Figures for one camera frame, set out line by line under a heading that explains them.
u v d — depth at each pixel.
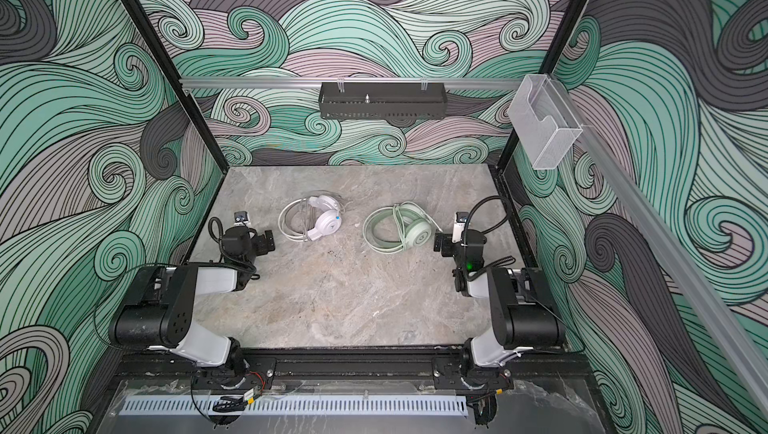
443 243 0.86
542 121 0.78
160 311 0.45
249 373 0.73
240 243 0.73
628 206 0.60
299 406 0.70
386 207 1.04
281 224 1.01
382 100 0.93
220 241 0.72
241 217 0.82
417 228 0.92
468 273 0.67
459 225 0.82
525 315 0.44
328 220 0.95
